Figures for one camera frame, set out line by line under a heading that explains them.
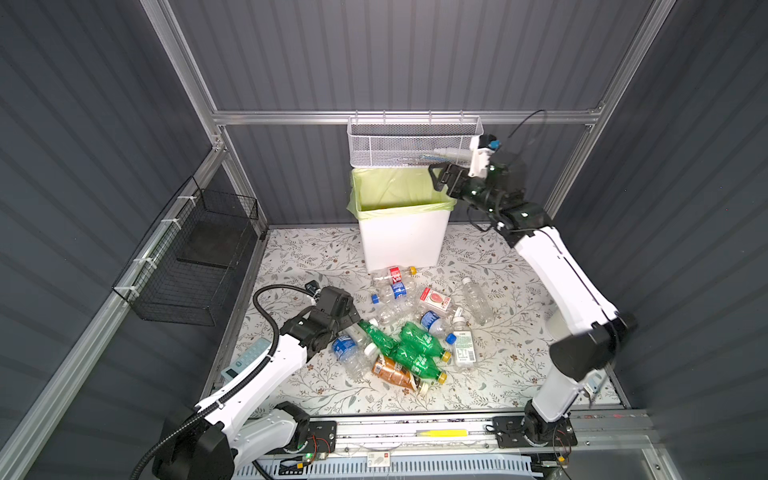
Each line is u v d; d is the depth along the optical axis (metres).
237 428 0.43
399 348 0.85
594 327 0.44
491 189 0.55
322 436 0.74
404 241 0.95
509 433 0.73
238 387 0.44
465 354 0.83
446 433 0.74
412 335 0.86
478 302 0.94
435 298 0.94
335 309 0.63
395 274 0.99
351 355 0.85
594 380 0.81
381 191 1.02
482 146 0.62
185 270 0.74
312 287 0.73
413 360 0.82
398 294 0.96
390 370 0.79
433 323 0.87
